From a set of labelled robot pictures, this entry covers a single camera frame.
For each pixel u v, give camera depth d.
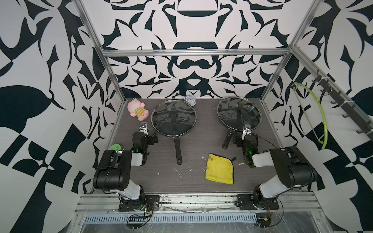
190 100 1.16
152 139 0.84
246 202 0.75
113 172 0.45
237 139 0.87
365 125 0.50
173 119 0.87
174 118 0.87
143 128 0.81
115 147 0.89
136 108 1.05
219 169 0.85
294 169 0.47
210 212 0.73
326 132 0.66
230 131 0.93
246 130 0.81
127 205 0.67
